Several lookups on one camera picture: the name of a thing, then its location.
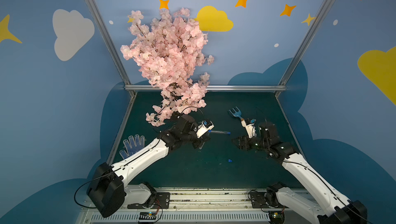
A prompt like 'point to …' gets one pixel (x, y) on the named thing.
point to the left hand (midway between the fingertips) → (208, 134)
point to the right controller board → (276, 217)
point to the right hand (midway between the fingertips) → (239, 137)
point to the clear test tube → (219, 132)
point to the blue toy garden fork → (236, 114)
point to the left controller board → (147, 216)
